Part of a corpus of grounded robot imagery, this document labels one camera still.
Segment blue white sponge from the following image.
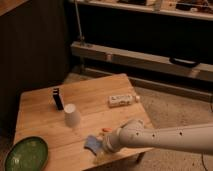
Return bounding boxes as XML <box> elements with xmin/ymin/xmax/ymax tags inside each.
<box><xmin>84</xmin><ymin>135</ymin><xmax>102</xmax><ymax>155</ymax></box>

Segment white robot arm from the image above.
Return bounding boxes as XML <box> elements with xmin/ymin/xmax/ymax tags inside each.
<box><xmin>97</xmin><ymin>119</ymin><xmax>213</xmax><ymax>159</ymax></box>

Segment orange toy carrot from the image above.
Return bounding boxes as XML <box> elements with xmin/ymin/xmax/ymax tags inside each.
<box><xmin>102</xmin><ymin>128</ymin><xmax>112</xmax><ymax>132</ymax></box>

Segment white paper cup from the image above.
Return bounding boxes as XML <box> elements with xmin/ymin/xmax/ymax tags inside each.
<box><xmin>64</xmin><ymin>104</ymin><xmax>80</xmax><ymax>127</ymax></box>

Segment wooden table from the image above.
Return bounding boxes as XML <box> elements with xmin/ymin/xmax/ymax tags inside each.
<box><xmin>14</xmin><ymin>74</ymin><xmax>152</xmax><ymax>171</ymax></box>

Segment white plastic bottle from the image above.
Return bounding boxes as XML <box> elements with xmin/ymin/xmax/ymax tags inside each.
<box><xmin>108</xmin><ymin>94</ymin><xmax>140</xmax><ymax>107</ymax></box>

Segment black rectangular block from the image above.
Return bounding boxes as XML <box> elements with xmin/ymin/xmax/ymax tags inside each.
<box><xmin>53</xmin><ymin>88</ymin><xmax>64</xmax><ymax>110</ymax></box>

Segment green plate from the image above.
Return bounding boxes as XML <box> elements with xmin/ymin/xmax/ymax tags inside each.
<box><xmin>4</xmin><ymin>136</ymin><xmax>48</xmax><ymax>171</ymax></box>

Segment long metal case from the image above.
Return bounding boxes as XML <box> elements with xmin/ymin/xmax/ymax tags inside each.
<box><xmin>71</xmin><ymin>42</ymin><xmax>213</xmax><ymax>82</ymax></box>

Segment metal pole stand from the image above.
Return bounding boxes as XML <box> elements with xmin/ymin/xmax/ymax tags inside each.
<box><xmin>74</xmin><ymin>0</ymin><xmax>88</xmax><ymax>73</ymax></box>

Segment black case handle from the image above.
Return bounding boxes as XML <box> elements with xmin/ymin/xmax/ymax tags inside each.
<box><xmin>169</xmin><ymin>57</ymin><xmax>200</xmax><ymax>68</ymax></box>

